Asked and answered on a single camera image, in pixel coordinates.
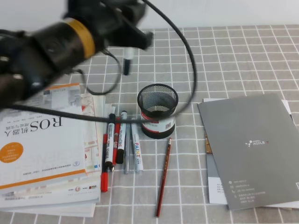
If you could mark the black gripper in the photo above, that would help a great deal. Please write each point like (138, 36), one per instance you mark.
(103, 23)

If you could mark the grey pen with black cap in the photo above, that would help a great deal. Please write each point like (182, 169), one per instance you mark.
(128, 57)

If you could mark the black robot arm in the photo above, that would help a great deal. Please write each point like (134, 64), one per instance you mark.
(29, 63)

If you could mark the black mesh pen holder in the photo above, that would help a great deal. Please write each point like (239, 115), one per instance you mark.
(156, 101)

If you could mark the grey slim pen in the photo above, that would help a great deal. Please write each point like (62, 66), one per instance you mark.
(127, 150)

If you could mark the grey checkered tablecloth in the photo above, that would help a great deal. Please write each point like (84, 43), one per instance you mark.
(231, 62)

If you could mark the black white whiteboard marker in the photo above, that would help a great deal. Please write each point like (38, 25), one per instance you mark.
(110, 143)

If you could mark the black and white marker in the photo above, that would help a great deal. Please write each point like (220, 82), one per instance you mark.
(121, 143)

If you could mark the white paint marker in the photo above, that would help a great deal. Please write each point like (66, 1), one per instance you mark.
(137, 148)

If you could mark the red and black pencil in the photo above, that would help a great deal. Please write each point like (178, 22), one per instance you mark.
(163, 178)

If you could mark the red marker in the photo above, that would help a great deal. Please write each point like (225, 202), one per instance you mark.
(104, 177)

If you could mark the white book under ROS book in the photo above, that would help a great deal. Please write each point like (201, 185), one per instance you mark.
(46, 160)

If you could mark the grey Agilex brochure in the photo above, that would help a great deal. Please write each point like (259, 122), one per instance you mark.
(255, 145)

